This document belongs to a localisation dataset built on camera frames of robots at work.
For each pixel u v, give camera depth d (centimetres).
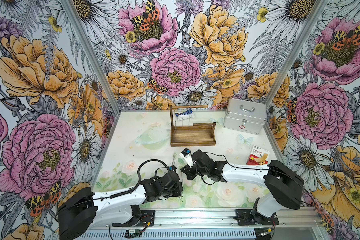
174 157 96
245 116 101
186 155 75
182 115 115
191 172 74
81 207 46
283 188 45
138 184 57
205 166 65
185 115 116
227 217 78
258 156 92
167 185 63
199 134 109
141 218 74
